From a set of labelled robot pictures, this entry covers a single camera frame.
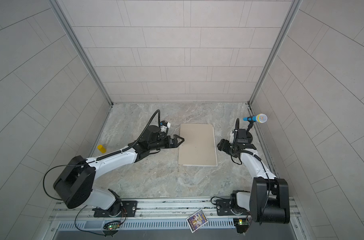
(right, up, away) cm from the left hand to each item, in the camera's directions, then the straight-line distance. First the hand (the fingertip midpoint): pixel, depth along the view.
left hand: (182, 139), depth 80 cm
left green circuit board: (-31, -36, -16) cm, 50 cm away
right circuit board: (+28, -37, -12) cm, 48 cm away
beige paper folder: (+9, -7, +11) cm, 16 cm away
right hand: (+23, -5, +7) cm, 25 cm away
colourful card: (+7, -35, -14) cm, 38 cm away
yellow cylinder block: (-48, -7, +6) cm, 49 cm away
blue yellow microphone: (+41, +12, -3) cm, 43 cm away
